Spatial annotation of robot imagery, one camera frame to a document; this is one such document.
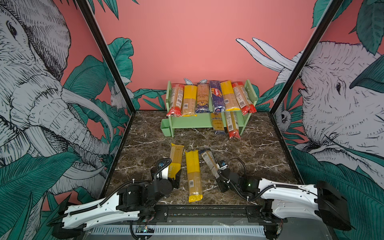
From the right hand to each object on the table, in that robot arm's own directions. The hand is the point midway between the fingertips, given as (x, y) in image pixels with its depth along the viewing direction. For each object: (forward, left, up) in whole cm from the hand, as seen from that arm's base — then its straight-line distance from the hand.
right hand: (215, 179), depth 80 cm
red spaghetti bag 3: (+31, -13, +9) cm, 35 cm away
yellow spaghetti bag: (+34, +15, +25) cm, 45 cm away
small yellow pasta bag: (+39, +7, +25) cm, 47 cm away
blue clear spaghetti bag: (+11, +2, -1) cm, 11 cm away
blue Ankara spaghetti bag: (+32, -3, +9) cm, 34 cm away
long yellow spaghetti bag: (-1, +12, -3) cm, 12 cm away
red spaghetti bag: (+40, +22, +26) cm, 53 cm away
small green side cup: (+39, +34, -2) cm, 51 cm away
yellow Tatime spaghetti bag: (+13, +24, -4) cm, 28 cm away
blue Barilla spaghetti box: (+37, -1, +25) cm, 45 cm away
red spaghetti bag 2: (+34, -17, +25) cm, 45 cm away
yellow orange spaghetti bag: (+36, -9, +24) cm, 44 cm away
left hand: (+1, +21, +13) cm, 25 cm away
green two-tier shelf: (+35, +5, +8) cm, 36 cm away
